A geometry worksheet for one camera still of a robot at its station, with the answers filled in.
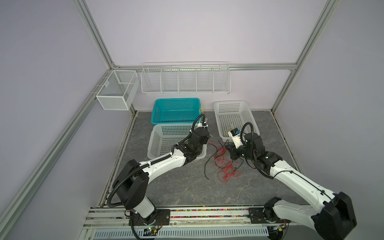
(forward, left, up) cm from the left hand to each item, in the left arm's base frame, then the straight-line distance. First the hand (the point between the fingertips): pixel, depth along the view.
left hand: (201, 128), depth 83 cm
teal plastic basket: (+34, +18, -20) cm, 44 cm away
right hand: (-10, -13, -4) cm, 17 cm away
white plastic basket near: (+11, +25, -21) cm, 35 cm away
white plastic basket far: (+29, -28, -22) cm, 46 cm away
